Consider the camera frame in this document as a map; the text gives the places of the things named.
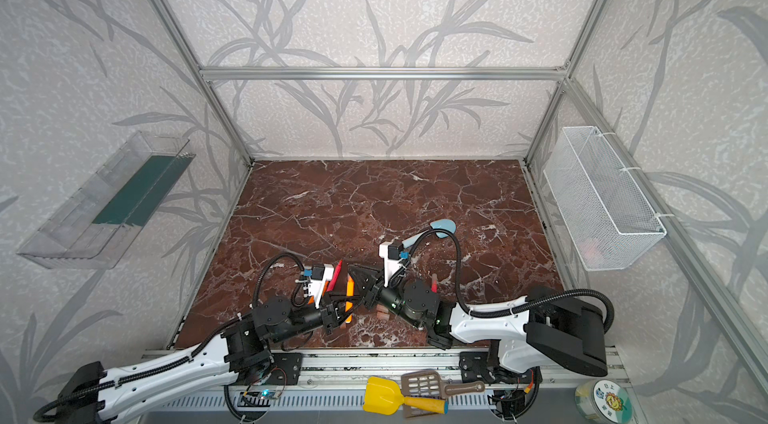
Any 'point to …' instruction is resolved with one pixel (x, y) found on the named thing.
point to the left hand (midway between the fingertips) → (364, 294)
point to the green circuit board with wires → (249, 397)
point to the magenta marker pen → (335, 276)
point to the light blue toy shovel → (436, 225)
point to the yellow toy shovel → (383, 396)
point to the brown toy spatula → (429, 383)
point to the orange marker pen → (350, 291)
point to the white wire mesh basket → (607, 220)
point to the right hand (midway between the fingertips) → (350, 263)
